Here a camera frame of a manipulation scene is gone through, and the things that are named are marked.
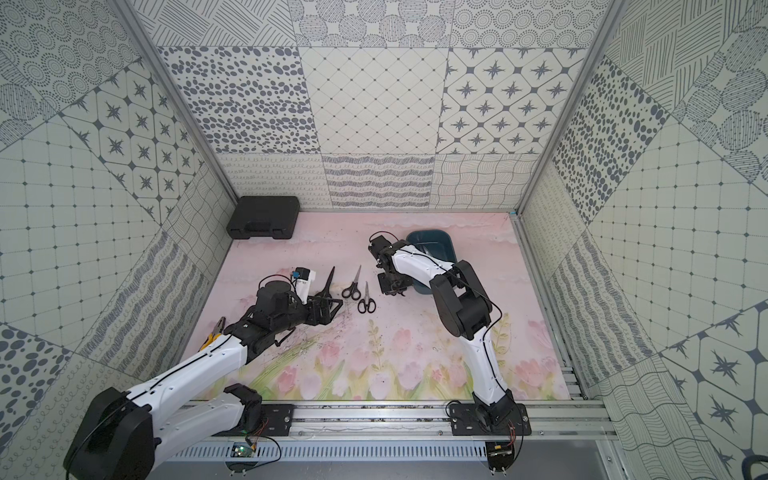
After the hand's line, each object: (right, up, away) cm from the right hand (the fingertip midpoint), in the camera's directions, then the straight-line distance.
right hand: (399, 292), depth 97 cm
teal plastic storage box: (+14, +17, +11) cm, 24 cm away
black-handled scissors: (-11, -3, -2) cm, 11 cm away
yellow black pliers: (-55, -10, -9) cm, 57 cm away
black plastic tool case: (-55, +27, +21) cm, 64 cm away
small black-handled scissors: (-16, 0, +1) cm, 16 cm away
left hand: (-20, +2, -15) cm, 25 cm away
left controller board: (-39, -34, -26) cm, 58 cm away
